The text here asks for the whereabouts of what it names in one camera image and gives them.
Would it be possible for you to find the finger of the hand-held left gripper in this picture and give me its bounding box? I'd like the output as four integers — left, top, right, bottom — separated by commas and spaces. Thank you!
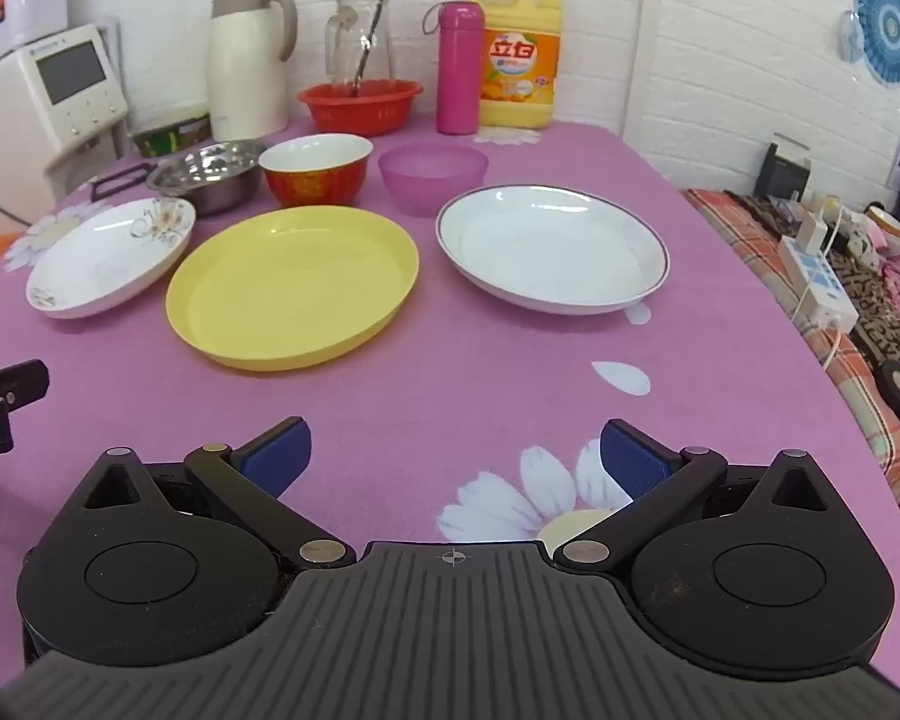
0, 359, 50, 412

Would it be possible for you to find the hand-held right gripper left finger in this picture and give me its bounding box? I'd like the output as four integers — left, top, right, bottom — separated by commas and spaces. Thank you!
81, 416, 358, 569

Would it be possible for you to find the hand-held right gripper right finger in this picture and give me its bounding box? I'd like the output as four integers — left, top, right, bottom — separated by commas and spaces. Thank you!
553, 418, 827, 572

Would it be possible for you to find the white floral plate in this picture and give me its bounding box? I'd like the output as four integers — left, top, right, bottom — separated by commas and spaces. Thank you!
26, 197, 197, 320

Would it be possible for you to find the yellow plastic plate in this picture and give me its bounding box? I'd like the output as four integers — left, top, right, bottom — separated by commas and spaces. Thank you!
166, 206, 420, 372

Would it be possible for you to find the white plate dark rim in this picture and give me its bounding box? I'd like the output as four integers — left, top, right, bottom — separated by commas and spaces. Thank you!
436, 184, 671, 316

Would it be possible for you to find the red bowl white inside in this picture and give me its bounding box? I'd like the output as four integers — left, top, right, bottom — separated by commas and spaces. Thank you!
259, 133, 374, 209

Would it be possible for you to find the stainless steel bowl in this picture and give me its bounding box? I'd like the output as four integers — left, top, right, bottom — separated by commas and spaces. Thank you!
146, 139, 269, 217

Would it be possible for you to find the purple plastic bowl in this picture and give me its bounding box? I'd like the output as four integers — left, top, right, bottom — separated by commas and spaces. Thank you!
378, 144, 491, 218

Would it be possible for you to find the pink floral tablecloth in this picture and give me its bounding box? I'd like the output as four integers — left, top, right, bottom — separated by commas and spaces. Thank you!
0, 120, 900, 691

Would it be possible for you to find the plaid bed sheet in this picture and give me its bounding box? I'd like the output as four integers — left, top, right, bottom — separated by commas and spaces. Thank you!
682, 187, 900, 503

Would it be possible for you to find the white power strip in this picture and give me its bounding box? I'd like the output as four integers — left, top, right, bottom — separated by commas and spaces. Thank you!
778, 235, 860, 332

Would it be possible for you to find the leopard print cloth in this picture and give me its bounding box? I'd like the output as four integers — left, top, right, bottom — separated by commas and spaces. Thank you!
727, 195, 900, 421

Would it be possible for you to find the instant noodle bowl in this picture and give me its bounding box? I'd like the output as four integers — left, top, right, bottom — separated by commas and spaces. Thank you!
130, 109, 212, 160

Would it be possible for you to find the white charger plug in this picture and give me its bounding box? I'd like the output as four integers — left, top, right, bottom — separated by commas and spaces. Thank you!
795, 195, 845, 248

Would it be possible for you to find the white countertop appliance with screen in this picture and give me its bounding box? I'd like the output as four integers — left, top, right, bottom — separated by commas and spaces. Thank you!
0, 24, 131, 226

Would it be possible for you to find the black box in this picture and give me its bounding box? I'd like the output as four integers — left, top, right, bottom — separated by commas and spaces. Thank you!
756, 133, 815, 202

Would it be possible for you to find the red plastic basket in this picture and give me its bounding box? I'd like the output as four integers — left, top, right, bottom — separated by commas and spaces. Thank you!
298, 79, 425, 137

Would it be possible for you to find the white thermos jug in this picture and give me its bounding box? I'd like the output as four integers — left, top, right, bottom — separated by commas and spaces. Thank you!
208, 0, 299, 134

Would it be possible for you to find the glass pitcher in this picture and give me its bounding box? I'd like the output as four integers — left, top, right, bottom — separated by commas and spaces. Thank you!
324, 0, 397, 98

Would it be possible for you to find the yellow detergent bottle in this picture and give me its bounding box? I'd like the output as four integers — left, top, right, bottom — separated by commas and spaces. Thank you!
469, 0, 571, 128

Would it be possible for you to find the pink thermos bottle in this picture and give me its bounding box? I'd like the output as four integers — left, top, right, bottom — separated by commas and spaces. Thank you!
422, 2, 486, 136

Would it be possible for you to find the dark stirring stick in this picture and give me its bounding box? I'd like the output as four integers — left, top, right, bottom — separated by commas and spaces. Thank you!
350, 0, 393, 98

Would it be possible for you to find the black plastic frame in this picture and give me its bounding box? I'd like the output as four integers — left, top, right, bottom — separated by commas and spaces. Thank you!
90, 163, 157, 203

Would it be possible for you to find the white cable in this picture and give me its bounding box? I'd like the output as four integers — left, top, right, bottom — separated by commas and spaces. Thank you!
791, 214, 850, 373

